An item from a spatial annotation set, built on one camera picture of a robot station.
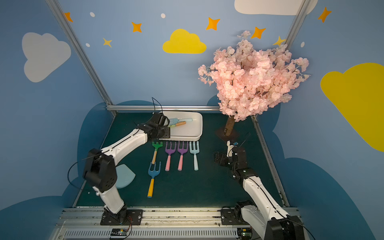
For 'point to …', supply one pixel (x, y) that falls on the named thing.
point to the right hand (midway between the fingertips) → (222, 153)
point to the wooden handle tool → (181, 123)
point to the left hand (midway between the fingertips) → (165, 130)
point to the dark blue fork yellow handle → (153, 174)
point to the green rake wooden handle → (156, 145)
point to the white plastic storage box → (191, 130)
